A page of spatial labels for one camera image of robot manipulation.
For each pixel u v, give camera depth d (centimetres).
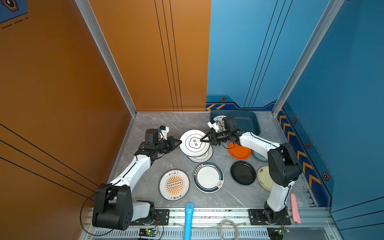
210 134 80
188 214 72
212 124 84
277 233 70
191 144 83
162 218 74
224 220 75
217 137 79
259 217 73
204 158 94
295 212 75
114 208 41
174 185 83
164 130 79
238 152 95
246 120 111
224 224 71
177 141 82
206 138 83
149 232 71
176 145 80
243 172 87
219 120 85
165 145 74
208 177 86
